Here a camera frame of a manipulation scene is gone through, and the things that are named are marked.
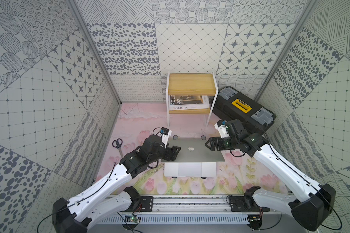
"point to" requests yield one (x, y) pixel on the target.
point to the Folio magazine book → (187, 102)
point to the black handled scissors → (117, 143)
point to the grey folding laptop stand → (203, 137)
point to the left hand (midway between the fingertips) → (173, 142)
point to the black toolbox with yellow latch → (230, 104)
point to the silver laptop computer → (194, 159)
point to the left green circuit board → (131, 218)
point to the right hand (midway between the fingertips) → (213, 145)
